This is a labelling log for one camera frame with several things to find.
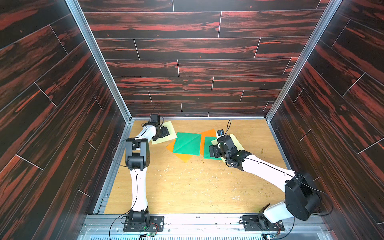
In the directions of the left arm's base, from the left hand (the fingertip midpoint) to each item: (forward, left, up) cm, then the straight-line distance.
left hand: (164, 134), depth 110 cm
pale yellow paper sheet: (-2, -5, +1) cm, 6 cm away
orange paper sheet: (-18, -16, -3) cm, 24 cm away
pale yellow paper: (-7, -54, -4) cm, 55 cm away
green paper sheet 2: (-8, -32, 0) cm, 33 cm away
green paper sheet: (-8, -17, -1) cm, 19 cm away
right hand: (-17, -38, +13) cm, 44 cm away
